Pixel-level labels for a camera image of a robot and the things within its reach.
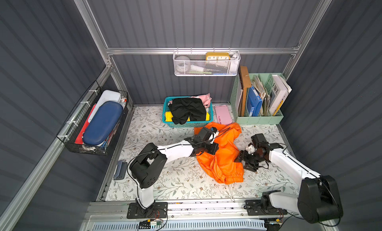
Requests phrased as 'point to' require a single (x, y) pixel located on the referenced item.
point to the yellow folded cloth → (168, 116)
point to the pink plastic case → (223, 114)
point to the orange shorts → (222, 165)
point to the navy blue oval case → (105, 118)
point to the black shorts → (181, 108)
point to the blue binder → (255, 101)
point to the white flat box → (105, 96)
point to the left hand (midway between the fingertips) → (220, 150)
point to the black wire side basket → (71, 133)
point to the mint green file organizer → (263, 87)
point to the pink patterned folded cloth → (206, 98)
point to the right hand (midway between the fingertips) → (241, 162)
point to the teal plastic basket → (167, 100)
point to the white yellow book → (280, 91)
